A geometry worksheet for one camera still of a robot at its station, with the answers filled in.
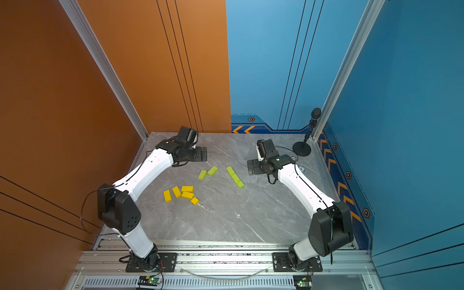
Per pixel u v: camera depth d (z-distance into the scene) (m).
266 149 0.64
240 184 0.96
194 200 0.91
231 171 1.02
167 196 0.92
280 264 0.72
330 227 0.40
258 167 0.76
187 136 0.67
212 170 1.02
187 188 0.95
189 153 0.75
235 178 0.99
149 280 0.71
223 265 0.74
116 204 0.44
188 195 0.92
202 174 1.00
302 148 1.12
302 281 0.71
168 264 0.73
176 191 0.94
